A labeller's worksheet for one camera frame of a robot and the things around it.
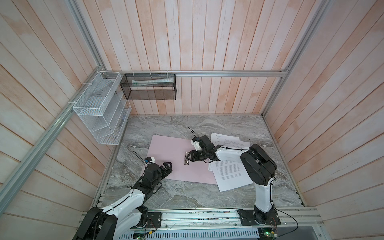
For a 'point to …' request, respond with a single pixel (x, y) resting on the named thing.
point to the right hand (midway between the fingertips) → (189, 157)
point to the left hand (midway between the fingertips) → (167, 169)
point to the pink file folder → (164, 149)
